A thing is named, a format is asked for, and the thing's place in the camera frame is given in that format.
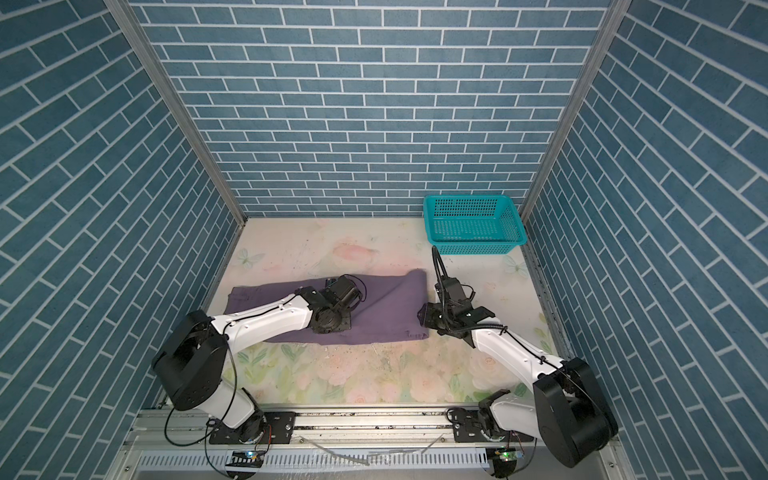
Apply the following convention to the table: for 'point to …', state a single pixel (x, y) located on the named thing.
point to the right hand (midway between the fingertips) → (420, 311)
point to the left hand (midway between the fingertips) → (345, 324)
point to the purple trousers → (394, 309)
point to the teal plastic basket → (474, 224)
